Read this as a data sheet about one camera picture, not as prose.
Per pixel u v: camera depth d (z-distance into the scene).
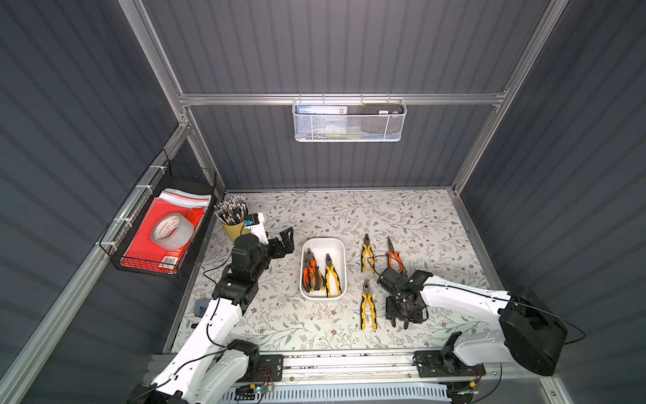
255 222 0.65
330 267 0.94
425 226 1.08
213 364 0.57
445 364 0.66
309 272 0.88
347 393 0.77
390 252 0.99
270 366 0.75
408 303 0.62
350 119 0.87
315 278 0.86
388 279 0.69
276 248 0.68
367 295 0.87
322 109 0.89
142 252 0.67
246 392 0.72
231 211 0.91
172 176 0.85
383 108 0.87
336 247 0.97
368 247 0.99
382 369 0.74
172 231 0.67
